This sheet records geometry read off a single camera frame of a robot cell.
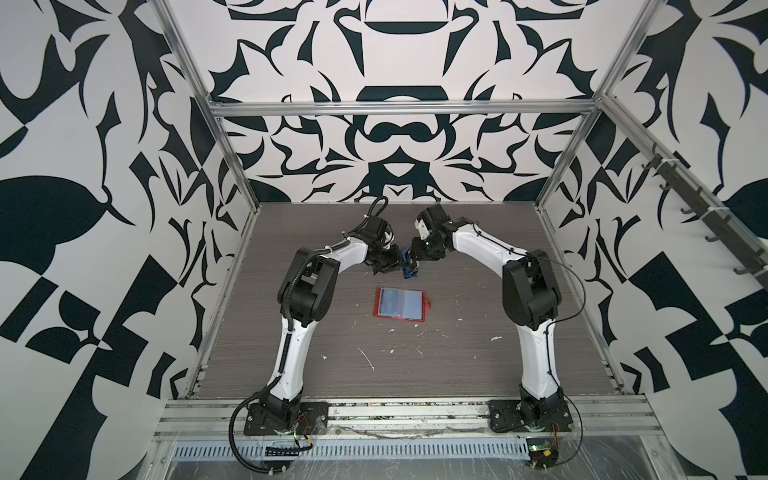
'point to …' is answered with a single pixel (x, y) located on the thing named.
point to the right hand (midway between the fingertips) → (415, 251)
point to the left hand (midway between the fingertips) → (408, 259)
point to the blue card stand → (407, 271)
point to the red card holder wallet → (400, 303)
